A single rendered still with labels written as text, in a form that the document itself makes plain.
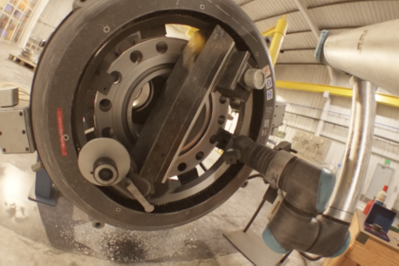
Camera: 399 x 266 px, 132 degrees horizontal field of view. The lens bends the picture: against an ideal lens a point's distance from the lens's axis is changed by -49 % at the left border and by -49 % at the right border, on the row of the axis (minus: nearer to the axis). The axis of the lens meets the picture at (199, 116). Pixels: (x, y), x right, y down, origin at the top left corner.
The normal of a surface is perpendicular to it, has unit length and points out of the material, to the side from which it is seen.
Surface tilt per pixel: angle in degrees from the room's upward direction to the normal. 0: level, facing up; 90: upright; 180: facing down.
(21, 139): 90
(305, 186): 89
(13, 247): 0
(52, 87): 90
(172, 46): 90
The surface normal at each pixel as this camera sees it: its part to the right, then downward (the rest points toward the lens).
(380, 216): -0.70, -0.43
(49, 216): 0.40, -0.91
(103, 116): 0.53, 0.24
